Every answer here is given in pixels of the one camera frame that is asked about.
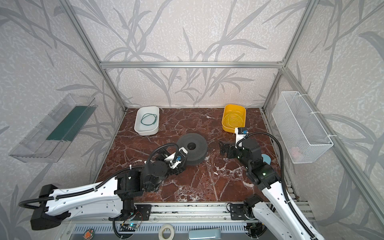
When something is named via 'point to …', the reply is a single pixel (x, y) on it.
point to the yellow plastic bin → (225, 127)
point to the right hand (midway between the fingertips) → (227, 136)
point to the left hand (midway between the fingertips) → (180, 146)
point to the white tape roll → (172, 232)
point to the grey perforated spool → (196, 146)
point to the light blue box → (206, 234)
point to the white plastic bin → (147, 121)
